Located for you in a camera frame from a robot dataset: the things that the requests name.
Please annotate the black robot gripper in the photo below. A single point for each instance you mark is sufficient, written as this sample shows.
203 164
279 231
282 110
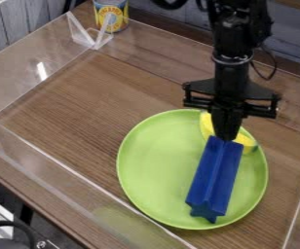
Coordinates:
256 101

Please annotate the yellow toy banana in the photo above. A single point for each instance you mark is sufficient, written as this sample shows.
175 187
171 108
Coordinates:
244 140

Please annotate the blue star-shaped block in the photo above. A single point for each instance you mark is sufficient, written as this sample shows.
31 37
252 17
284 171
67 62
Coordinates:
212 180

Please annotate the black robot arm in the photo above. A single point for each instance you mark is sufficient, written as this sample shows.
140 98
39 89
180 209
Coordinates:
240 26

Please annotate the green round plate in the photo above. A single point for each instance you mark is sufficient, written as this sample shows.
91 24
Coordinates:
155 164

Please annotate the yellow labelled tin can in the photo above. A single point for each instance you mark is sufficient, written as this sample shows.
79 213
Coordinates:
113 11

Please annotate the black chair armrest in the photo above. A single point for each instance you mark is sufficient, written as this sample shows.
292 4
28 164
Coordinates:
8 242

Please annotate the clear acrylic enclosure wall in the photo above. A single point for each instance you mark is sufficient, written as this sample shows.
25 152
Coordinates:
76 88

